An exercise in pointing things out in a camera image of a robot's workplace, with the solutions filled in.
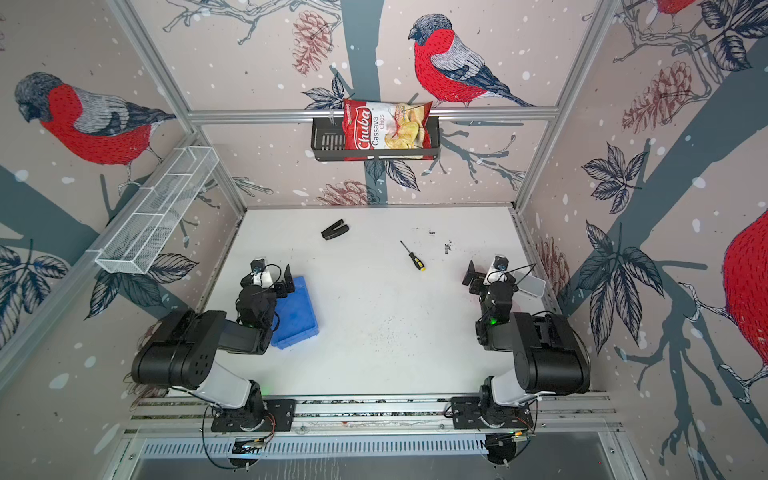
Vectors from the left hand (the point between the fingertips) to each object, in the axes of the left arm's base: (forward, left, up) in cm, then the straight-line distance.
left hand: (270, 267), depth 89 cm
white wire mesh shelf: (-3, +26, +18) cm, 32 cm away
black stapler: (+22, -16, -9) cm, 29 cm away
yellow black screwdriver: (+7, -47, -9) cm, 48 cm away
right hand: (-1, -66, 0) cm, 66 cm away
